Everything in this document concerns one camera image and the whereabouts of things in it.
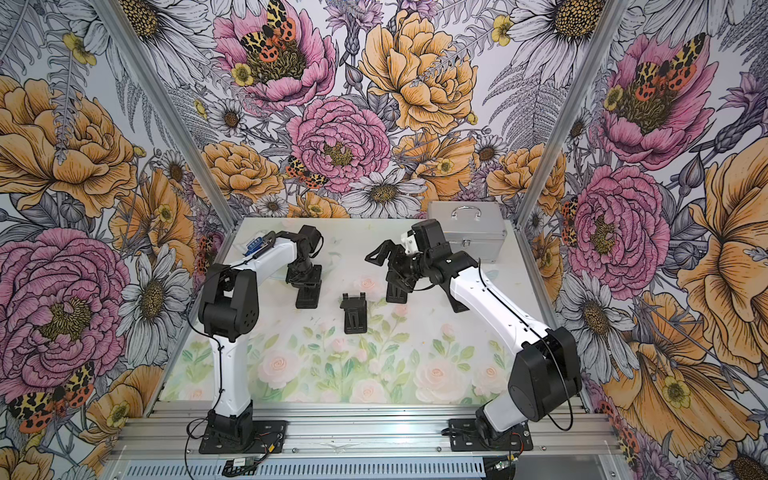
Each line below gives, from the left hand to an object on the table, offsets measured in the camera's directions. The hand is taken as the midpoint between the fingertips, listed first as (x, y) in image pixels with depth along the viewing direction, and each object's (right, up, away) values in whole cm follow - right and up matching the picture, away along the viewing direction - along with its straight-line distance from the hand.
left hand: (307, 292), depth 98 cm
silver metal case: (+55, +21, +3) cm, 59 cm away
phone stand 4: (+48, -4, -1) cm, 48 cm away
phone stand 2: (+16, -6, -7) cm, 19 cm away
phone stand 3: (+29, -1, -2) cm, 29 cm away
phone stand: (0, -2, +1) cm, 2 cm away
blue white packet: (-23, +15, +12) cm, 30 cm away
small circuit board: (-7, -37, -27) cm, 46 cm away
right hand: (+23, +8, -21) cm, 32 cm away
